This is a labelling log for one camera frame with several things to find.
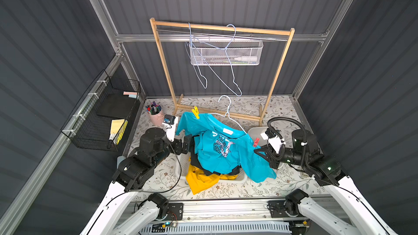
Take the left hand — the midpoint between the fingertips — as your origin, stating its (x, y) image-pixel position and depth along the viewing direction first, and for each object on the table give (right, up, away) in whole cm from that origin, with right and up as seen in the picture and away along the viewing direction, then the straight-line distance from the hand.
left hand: (180, 133), depth 66 cm
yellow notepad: (-24, +2, -3) cm, 24 cm away
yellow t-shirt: (+7, -22, +5) cm, 24 cm away
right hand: (+32, -7, 0) cm, 33 cm away
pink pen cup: (-22, +8, +33) cm, 40 cm away
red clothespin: (+30, -3, -2) cm, 31 cm away
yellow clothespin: (+6, +8, +4) cm, 11 cm away
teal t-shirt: (+18, -9, +8) cm, 21 cm away
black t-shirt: (+4, -17, +15) cm, 23 cm away
